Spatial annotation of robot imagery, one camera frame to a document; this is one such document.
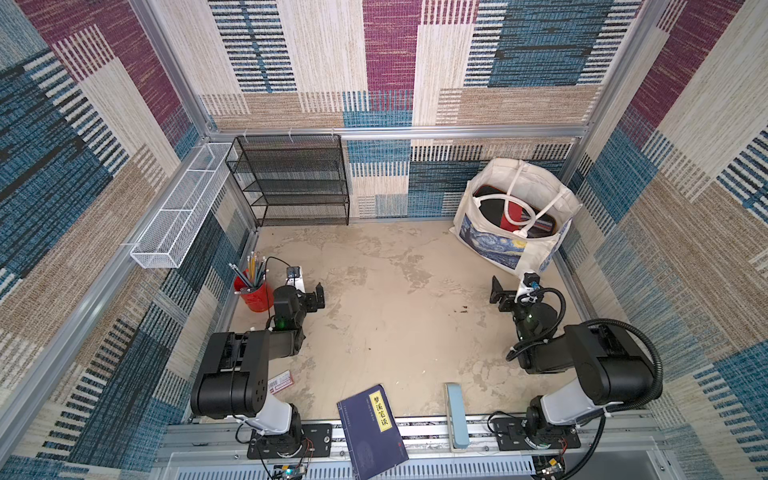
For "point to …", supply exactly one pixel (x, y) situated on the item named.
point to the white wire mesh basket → (170, 234)
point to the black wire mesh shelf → (291, 180)
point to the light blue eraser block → (459, 425)
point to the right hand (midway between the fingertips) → (513, 280)
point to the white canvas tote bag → (490, 243)
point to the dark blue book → (374, 439)
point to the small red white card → (280, 382)
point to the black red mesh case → (511, 214)
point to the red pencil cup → (257, 298)
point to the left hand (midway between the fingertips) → (305, 284)
